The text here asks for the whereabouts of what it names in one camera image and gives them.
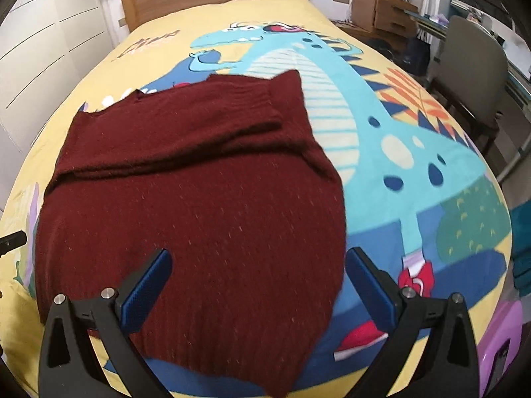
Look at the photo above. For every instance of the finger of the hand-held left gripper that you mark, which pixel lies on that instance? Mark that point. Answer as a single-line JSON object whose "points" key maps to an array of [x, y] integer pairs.
{"points": [[14, 241]]}

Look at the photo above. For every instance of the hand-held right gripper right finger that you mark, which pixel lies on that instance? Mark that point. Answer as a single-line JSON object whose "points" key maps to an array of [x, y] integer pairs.
{"points": [[371, 294]]}

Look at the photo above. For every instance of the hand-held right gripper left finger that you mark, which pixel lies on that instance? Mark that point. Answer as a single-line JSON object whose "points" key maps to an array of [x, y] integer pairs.
{"points": [[145, 294]]}

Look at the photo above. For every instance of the dark red knitted sweater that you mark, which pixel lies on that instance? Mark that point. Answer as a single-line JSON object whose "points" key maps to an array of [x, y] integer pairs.
{"points": [[186, 215]]}

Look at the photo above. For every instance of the bed with dinosaur cover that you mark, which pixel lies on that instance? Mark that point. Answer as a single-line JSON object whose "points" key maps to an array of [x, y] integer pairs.
{"points": [[394, 153]]}

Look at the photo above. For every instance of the stack of teal folded cloth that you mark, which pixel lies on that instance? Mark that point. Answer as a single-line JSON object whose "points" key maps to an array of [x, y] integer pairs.
{"points": [[522, 253]]}

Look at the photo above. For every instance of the white wardrobe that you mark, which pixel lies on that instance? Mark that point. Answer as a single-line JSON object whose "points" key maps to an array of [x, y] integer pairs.
{"points": [[45, 37]]}

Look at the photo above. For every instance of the dark blue bag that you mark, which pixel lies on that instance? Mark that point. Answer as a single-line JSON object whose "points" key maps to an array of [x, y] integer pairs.
{"points": [[417, 56]]}

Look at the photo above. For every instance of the olive green chair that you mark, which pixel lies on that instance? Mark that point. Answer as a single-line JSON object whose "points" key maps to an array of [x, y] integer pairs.
{"points": [[473, 66]]}

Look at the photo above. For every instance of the white desk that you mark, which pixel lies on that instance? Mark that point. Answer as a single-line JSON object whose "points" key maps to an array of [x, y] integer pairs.
{"points": [[518, 87]]}

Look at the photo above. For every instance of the low wooden bedside table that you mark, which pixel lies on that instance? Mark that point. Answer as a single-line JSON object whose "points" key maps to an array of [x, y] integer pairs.
{"points": [[352, 29]]}

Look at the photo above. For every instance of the wooden drawer cabinet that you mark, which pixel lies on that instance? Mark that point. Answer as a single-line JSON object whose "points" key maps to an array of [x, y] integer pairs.
{"points": [[383, 10]]}

